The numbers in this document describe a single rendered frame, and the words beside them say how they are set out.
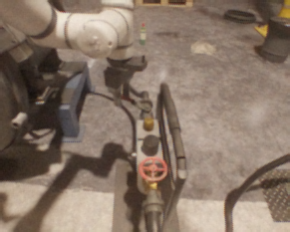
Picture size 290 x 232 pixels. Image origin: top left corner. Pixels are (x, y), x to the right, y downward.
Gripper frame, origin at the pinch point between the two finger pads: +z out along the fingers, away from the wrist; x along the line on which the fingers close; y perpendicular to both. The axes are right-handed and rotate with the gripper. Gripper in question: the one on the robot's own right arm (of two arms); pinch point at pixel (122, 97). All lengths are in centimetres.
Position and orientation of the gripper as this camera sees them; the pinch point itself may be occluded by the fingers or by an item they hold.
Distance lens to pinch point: 73.6
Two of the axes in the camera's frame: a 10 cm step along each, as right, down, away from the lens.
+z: -0.3, 7.3, 6.8
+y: -9.0, -3.2, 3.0
